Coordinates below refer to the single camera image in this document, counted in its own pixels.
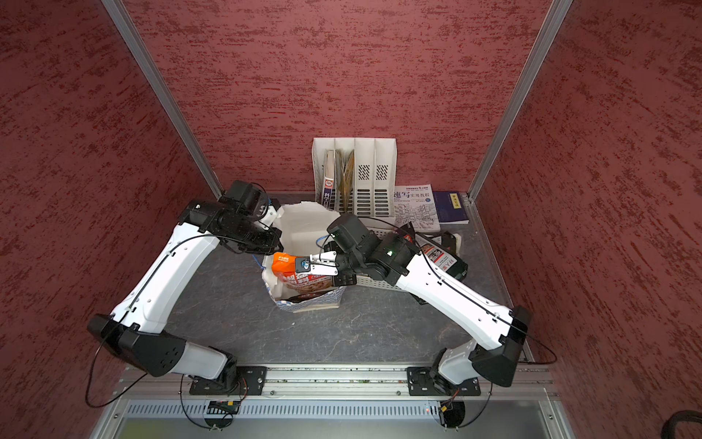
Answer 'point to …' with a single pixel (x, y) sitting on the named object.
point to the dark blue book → (450, 208)
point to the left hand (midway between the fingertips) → (277, 255)
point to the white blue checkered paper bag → (304, 227)
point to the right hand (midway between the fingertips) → (325, 267)
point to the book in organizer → (328, 192)
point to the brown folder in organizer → (345, 164)
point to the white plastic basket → (364, 281)
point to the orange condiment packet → (284, 266)
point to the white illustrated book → (416, 204)
